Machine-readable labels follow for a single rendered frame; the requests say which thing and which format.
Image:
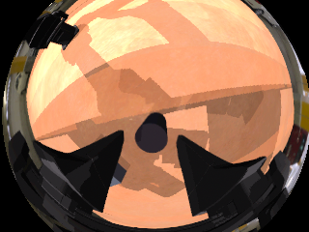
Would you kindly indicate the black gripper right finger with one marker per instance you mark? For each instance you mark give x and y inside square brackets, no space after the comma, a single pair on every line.
[209,178]

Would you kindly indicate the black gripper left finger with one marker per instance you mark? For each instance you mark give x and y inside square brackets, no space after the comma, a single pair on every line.
[88,171]

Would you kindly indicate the dark grey cylinder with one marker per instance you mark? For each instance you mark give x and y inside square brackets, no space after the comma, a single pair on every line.
[151,135]

